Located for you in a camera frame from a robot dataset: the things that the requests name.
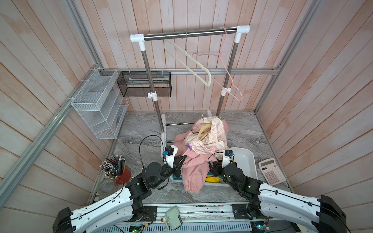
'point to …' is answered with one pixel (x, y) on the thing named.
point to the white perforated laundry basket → (214, 184)
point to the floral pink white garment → (216, 141)
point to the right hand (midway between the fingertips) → (211, 159)
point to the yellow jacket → (212, 179)
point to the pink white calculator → (272, 171)
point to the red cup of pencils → (115, 167)
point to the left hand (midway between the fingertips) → (185, 158)
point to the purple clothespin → (189, 146)
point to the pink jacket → (195, 165)
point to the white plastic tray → (245, 159)
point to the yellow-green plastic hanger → (201, 130)
